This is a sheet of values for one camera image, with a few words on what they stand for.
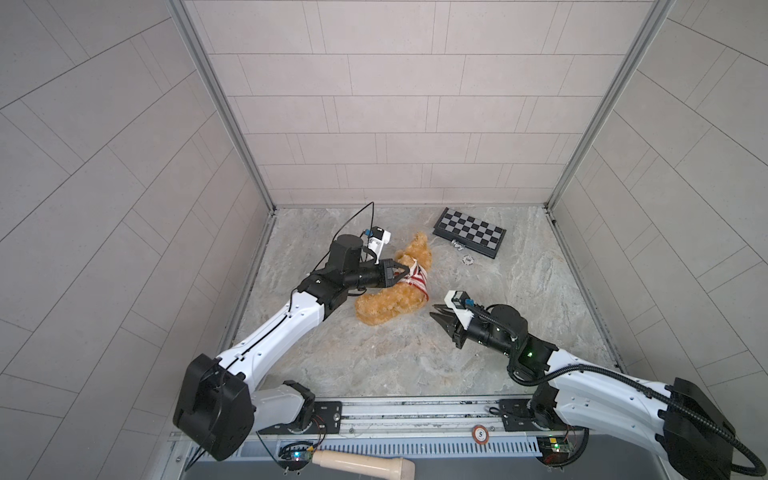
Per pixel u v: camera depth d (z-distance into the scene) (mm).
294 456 645
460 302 608
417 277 738
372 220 1128
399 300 719
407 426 707
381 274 649
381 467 631
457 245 1047
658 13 709
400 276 720
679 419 402
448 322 665
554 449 679
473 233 1049
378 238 680
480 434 693
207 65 792
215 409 368
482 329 645
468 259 1016
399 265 720
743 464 409
